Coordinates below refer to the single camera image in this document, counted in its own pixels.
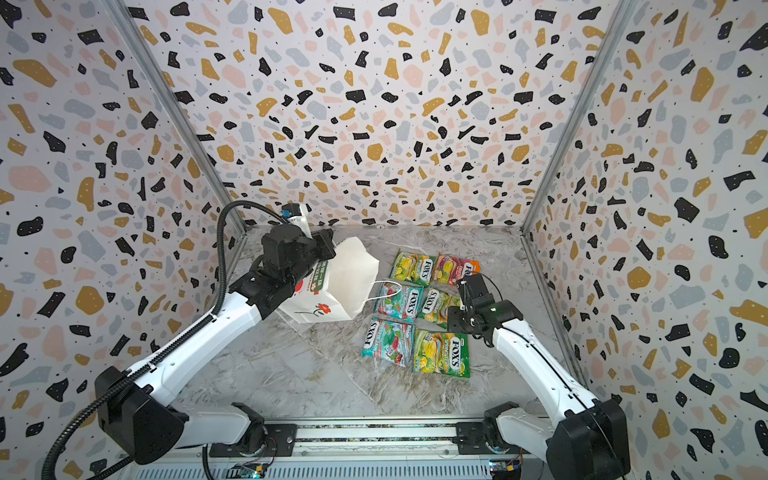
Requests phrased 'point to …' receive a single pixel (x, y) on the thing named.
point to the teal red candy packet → (391, 340)
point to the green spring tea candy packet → (435, 304)
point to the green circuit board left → (247, 471)
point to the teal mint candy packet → (396, 301)
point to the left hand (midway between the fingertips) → (334, 224)
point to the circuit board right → (505, 468)
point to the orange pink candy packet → (448, 270)
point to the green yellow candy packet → (414, 268)
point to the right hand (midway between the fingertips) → (453, 313)
